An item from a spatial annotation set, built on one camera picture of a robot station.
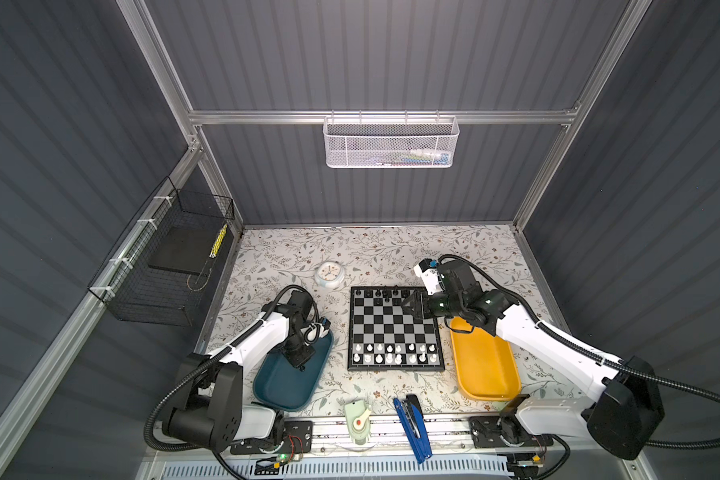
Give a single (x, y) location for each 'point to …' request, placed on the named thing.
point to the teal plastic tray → (280, 385)
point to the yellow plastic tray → (486, 365)
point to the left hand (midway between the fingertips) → (296, 356)
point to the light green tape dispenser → (357, 418)
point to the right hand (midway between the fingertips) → (408, 306)
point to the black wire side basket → (161, 267)
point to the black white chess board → (382, 336)
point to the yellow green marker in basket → (218, 241)
